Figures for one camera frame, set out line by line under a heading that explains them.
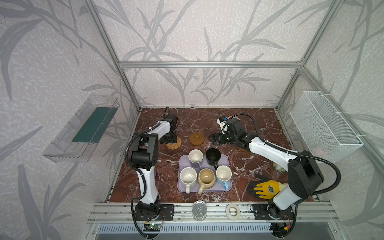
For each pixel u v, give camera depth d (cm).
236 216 72
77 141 63
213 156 89
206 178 84
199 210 69
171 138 88
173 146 99
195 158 90
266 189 79
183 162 91
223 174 85
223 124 77
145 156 54
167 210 74
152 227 72
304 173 45
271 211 65
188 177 83
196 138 102
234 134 67
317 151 73
